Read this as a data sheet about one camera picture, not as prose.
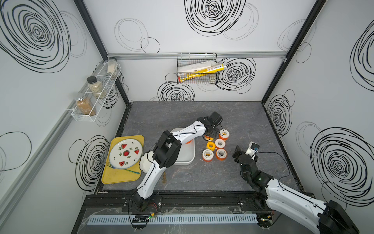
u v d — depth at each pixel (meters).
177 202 0.75
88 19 0.75
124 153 0.91
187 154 0.90
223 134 0.96
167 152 0.55
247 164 0.62
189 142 0.97
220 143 0.95
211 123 0.71
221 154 0.90
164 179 0.82
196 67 0.87
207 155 0.88
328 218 0.42
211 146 0.94
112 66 0.86
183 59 0.94
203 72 0.85
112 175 0.83
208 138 0.96
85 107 0.63
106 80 0.96
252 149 0.71
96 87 0.71
